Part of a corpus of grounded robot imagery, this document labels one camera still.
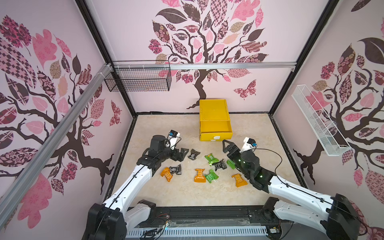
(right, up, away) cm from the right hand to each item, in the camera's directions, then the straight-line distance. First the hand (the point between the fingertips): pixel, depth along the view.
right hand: (224, 146), depth 78 cm
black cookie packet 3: (0, -13, +13) cm, 18 cm away
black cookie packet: (-17, -8, +17) cm, 25 cm away
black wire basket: (-71, +56, +64) cm, 111 cm away
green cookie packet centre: (-6, -19, +8) cm, 21 cm away
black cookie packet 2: (-27, -16, +11) cm, 34 cm away
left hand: (-24, -3, +4) cm, 24 cm away
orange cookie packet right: (+10, -21, +6) cm, 23 cm away
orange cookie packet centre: (-13, -20, +8) cm, 25 cm away
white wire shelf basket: (+52, +11, +2) cm, 53 cm away
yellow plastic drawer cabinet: (-3, +13, +15) cm, 20 cm away
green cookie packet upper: (-6, -10, +15) cm, 19 cm away
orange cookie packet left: (-33, -17, +10) cm, 39 cm away
